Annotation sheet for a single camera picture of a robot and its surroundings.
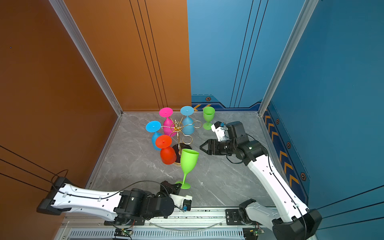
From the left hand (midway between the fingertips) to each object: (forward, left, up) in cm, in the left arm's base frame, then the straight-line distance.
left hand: (180, 183), depth 68 cm
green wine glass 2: (+8, -4, +9) cm, 12 cm away
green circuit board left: (-17, +27, -19) cm, 38 cm away
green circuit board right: (-17, -34, -17) cm, 42 cm away
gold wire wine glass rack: (+14, -2, +12) cm, 19 cm away
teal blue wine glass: (+31, -2, +6) cm, 31 cm away
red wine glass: (+13, +7, +3) cm, 15 cm away
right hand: (+13, -11, +9) cm, 19 cm away
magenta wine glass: (+30, +9, +6) cm, 32 cm away
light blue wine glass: (+23, +14, +13) cm, 29 cm away
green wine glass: (+46, -15, -2) cm, 49 cm away
